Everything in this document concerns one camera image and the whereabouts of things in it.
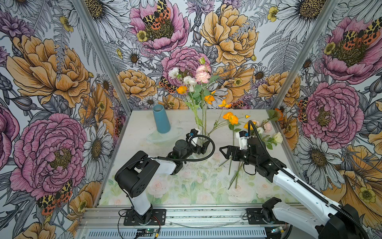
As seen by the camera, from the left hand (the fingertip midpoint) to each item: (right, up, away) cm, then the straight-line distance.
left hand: (203, 139), depth 88 cm
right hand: (+11, -7, -9) cm, 16 cm away
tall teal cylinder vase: (-28, +10, +17) cm, 34 cm away
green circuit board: (-29, -42, -17) cm, 54 cm away
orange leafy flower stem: (+55, +16, +28) cm, 63 cm away
